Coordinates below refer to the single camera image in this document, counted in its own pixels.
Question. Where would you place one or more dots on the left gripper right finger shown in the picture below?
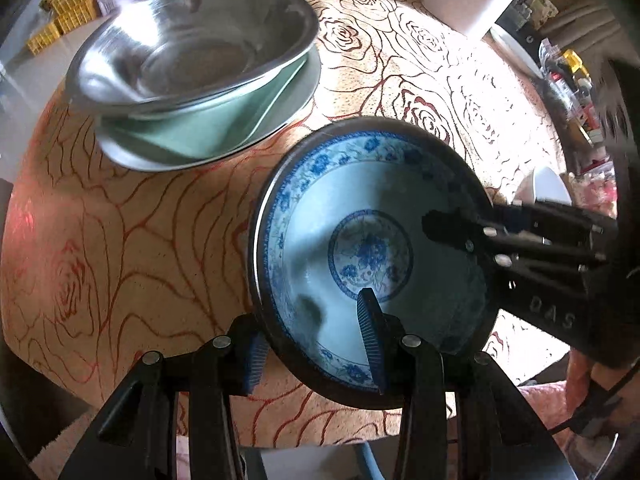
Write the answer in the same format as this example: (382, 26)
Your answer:
(404, 366)

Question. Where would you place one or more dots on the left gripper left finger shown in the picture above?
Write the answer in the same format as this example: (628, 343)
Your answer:
(229, 365)

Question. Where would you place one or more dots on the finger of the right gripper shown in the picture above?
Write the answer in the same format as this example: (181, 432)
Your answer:
(457, 227)
(547, 216)

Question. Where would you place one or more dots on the blue white porcelain bowl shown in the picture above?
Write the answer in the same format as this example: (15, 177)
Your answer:
(343, 212)

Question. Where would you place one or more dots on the pink flower glass dome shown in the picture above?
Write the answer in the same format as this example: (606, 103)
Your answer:
(595, 189)

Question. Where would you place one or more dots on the basket of small packets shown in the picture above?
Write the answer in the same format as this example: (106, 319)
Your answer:
(571, 82)

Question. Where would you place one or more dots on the rose pattern tablecloth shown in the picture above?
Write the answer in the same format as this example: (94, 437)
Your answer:
(100, 263)

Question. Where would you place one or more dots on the white oval plate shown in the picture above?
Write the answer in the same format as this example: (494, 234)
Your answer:
(514, 52)

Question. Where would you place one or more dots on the steel rimmed plate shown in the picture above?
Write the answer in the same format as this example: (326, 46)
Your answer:
(130, 155)

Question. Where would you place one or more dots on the green shallow plate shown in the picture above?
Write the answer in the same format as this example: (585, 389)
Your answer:
(216, 129)

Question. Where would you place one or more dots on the stainless steel bowl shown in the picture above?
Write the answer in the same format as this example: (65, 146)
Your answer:
(158, 55)

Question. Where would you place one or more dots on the yellow plastic crates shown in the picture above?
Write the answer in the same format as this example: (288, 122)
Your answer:
(65, 16)

